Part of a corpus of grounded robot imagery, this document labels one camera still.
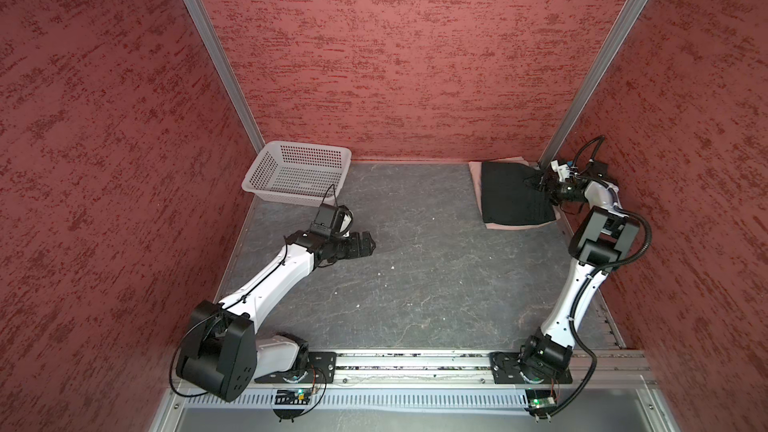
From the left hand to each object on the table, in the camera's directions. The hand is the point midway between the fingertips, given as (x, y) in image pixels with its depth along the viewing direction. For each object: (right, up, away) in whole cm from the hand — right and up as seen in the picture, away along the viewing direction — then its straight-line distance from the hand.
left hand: (361, 253), depth 84 cm
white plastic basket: (-27, +25, +33) cm, 49 cm away
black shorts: (+51, +17, +19) cm, 57 cm away
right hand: (+58, +19, +17) cm, 63 cm away
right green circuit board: (+45, -33, -13) cm, 57 cm away
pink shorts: (+42, +26, +30) cm, 57 cm away
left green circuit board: (-15, -32, -14) cm, 38 cm away
